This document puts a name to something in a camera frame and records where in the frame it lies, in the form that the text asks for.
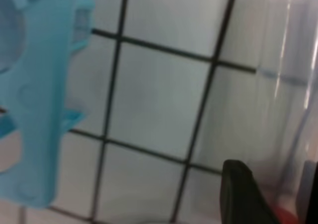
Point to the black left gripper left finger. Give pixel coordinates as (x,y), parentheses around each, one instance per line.
(241,201)

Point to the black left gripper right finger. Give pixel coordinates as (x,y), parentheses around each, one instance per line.
(310,192)

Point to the red-capped test tube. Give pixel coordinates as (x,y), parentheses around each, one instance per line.
(287,103)

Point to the blue test tube rack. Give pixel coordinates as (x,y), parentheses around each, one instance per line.
(37,40)

